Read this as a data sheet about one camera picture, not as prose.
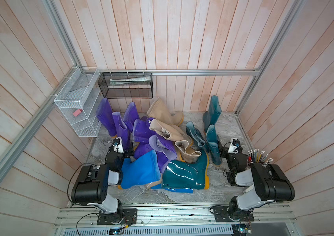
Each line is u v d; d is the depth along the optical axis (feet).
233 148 2.52
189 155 2.31
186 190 2.58
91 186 1.48
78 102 2.24
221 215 2.40
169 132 2.56
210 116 3.08
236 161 2.25
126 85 3.58
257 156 2.70
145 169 2.47
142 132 2.91
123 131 2.60
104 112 2.84
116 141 2.53
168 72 3.13
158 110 3.12
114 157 2.31
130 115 2.87
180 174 2.61
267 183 1.49
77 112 2.69
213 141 2.41
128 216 2.40
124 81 2.94
